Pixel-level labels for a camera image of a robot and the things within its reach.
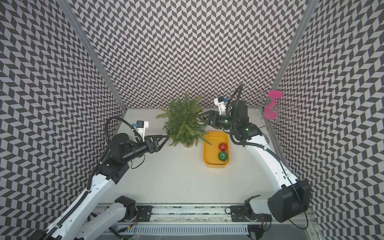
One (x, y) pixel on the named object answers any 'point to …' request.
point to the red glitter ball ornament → (222, 146)
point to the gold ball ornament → (200, 119)
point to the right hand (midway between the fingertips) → (201, 120)
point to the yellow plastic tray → (211, 152)
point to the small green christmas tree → (181, 123)
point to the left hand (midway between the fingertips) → (166, 139)
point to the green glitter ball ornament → (222, 156)
